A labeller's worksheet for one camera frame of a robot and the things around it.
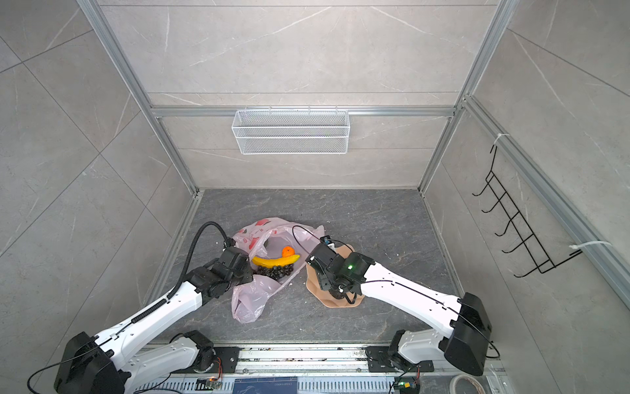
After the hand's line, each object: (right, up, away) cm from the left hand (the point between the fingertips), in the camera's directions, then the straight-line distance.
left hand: (247, 264), depth 83 cm
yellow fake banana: (+8, -1, +8) cm, 11 cm away
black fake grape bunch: (+9, -5, +6) cm, 12 cm away
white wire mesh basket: (+13, +52, +17) cm, 56 cm away
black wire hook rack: (+80, +11, -19) cm, 83 cm away
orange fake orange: (+13, +2, +11) cm, 17 cm away
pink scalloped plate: (+23, -8, +2) cm, 24 cm away
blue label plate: (+15, -31, -15) cm, 38 cm away
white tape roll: (+69, -30, -14) cm, 76 cm away
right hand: (+29, -1, -6) cm, 29 cm away
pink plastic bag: (+8, +9, -4) cm, 13 cm away
